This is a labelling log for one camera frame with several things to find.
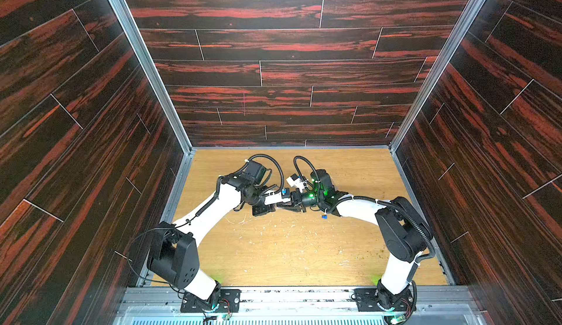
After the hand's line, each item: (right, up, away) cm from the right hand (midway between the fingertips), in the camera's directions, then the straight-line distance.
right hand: (279, 203), depth 84 cm
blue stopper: (+20, -7, +9) cm, 23 cm away
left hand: (-2, 0, 0) cm, 2 cm away
